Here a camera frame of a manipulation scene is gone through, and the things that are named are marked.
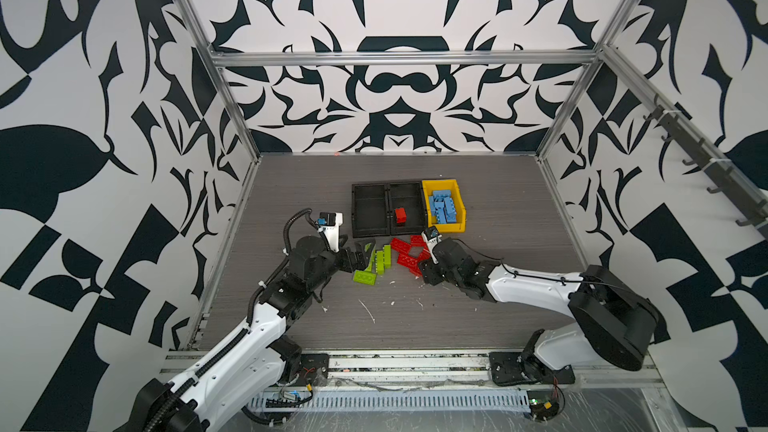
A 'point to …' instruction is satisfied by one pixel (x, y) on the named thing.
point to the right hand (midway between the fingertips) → (428, 257)
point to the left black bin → (370, 209)
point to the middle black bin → (408, 195)
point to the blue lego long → (439, 207)
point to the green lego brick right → (384, 259)
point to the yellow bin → (446, 185)
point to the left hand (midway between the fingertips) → (361, 233)
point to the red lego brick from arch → (406, 260)
